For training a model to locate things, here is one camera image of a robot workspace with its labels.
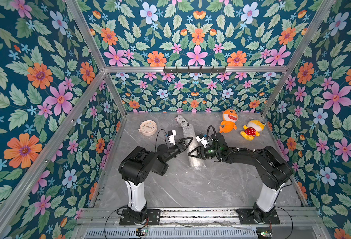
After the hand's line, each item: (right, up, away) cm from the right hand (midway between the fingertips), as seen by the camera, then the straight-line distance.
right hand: (193, 152), depth 86 cm
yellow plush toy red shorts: (+43, +14, +17) cm, 48 cm away
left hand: (-1, +7, -2) cm, 7 cm away
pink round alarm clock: (-32, +14, +22) cm, 41 cm away
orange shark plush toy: (+28, +22, +21) cm, 41 cm away
